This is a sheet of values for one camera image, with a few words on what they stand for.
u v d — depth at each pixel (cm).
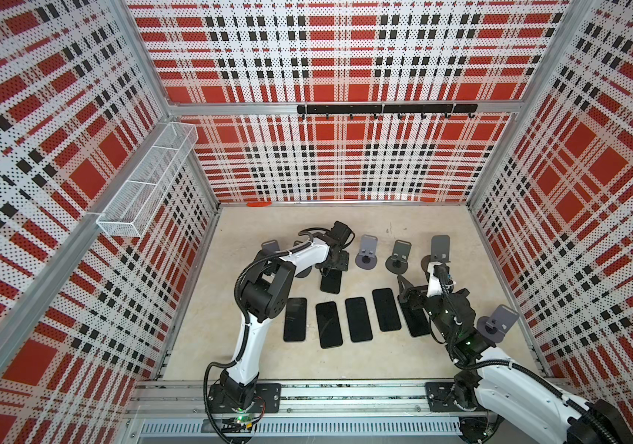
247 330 58
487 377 56
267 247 93
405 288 74
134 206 93
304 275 98
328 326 112
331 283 95
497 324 82
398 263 100
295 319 88
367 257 99
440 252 96
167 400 75
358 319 89
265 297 56
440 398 73
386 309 91
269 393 74
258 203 127
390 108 89
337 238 81
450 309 61
